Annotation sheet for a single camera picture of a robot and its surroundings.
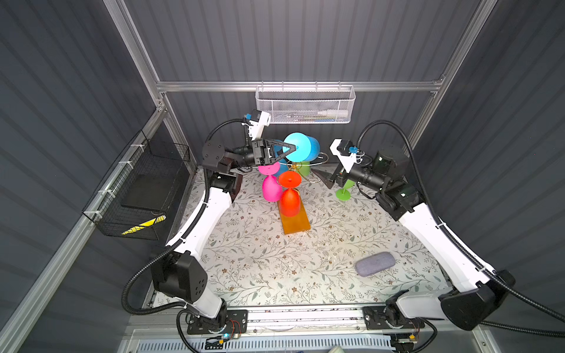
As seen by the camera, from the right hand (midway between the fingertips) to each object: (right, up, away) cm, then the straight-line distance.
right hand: (324, 156), depth 64 cm
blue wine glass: (-12, -1, +15) cm, 19 cm away
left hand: (-9, 0, -9) cm, 12 cm away
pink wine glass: (-17, -9, +17) cm, 25 cm away
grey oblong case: (+23, -38, +19) cm, 48 cm away
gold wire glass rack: (-8, -2, +15) cm, 17 cm away
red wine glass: (-10, -13, +12) cm, 20 cm away
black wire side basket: (-61, -13, +8) cm, 63 cm away
